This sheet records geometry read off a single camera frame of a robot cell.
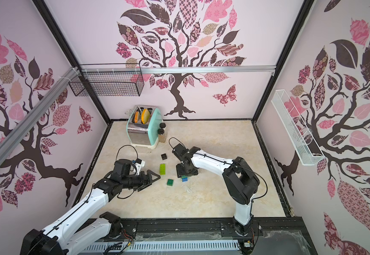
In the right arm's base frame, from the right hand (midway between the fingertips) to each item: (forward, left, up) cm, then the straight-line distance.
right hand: (185, 175), depth 87 cm
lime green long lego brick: (+6, +14, -4) cm, 15 cm away
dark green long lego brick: (-1, +1, 0) cm, 1 cm away
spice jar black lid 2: (+29, +16, +5) cm, 34 cm away
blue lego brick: (-1, 0, -2) cm, 3 cm away
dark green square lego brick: (-2, +9, -3) cm, 10 cm away
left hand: (-7, +15, +6) cm, 17 cm away
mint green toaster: (+27, +25, +14) cm, 40 cm away
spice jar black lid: (+34, +15, +6) cm, 37 cm away
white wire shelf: (+8, -53, +27) cm, 60 cm away
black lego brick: (+15, +14, -4) cm, 21 cm away
